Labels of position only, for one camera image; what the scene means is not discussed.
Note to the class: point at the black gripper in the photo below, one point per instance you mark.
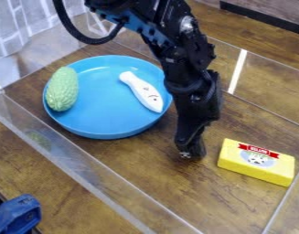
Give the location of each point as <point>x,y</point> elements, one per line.
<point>198,105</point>

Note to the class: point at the yellow butter brick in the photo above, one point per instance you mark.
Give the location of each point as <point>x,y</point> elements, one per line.
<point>257,162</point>

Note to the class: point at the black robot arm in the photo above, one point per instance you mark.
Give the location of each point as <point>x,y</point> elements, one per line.
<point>169,29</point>

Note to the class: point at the blue round tray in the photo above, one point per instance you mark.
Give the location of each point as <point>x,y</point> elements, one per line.
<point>108,111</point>

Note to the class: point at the white toy fish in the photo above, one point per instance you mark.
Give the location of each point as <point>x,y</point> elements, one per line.
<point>145,91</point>

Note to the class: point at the green bitter gourd toy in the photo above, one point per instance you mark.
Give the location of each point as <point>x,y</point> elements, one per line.
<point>63,89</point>

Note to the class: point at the blue clamp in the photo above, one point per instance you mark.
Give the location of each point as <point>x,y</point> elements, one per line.
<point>21,214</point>

